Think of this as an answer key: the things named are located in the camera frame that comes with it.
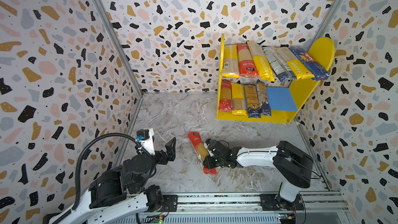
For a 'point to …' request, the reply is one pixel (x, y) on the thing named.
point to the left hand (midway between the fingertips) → (167, 138)
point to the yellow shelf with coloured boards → (284, 102)
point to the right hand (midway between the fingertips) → (201, 162)
